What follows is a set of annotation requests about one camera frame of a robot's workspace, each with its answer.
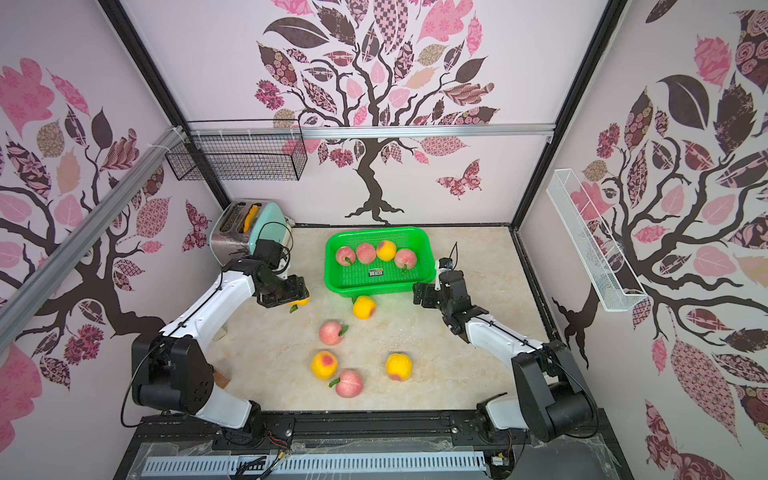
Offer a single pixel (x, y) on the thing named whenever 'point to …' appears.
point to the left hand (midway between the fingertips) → (295, 302)
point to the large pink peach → (366, 253)
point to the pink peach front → (349, 385)
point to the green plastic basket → (378, 277)
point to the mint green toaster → (241, 223)
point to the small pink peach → (405, 258)
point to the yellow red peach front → (324, 365)
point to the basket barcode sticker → (375, 272)
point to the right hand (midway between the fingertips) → (426, 289)
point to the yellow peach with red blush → (386, 250)
